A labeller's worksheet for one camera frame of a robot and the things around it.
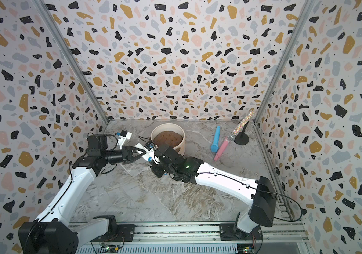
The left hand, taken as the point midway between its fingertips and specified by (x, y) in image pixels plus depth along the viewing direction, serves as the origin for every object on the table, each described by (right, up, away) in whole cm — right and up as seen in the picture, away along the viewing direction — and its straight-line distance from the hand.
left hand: (145, 154), depth 71 cm
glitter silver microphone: (+45, +7, +24) cm, 51 cm away
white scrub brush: (0, -1, 0) cm, 1 cm away
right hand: (+3, -3, 0) cm, 4 cm away
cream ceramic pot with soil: (+8, +9, +29) cm, 32 cm away
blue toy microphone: (+36, +1, +32) cm, 48 cm away
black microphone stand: (+56, +6, +38) cm, 68 cm away
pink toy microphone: (+41, 0, +33) cm, 53 cm away
